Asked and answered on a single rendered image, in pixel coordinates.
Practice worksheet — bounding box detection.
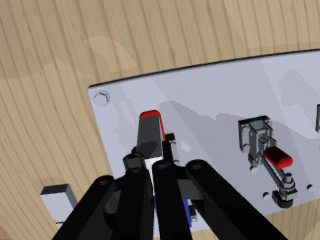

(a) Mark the grey metal fixture plate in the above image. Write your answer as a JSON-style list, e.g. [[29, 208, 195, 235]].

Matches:
[[87, 48, 320, 216]]

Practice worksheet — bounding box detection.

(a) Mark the grey rectangular block with slot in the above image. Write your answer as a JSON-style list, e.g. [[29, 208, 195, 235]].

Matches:
[[40, 183, 78, 228]]

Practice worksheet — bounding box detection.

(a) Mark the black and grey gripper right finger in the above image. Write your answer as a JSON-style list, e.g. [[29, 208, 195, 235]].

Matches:
[[149, 115, 288, 240]]

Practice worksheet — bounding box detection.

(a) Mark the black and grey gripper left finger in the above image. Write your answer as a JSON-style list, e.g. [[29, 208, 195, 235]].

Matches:
[[52, 117, 155, 240]]

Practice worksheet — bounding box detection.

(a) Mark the blue rectangular block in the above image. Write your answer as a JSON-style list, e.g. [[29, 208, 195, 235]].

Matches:
[[155, 199, 192, 227]]

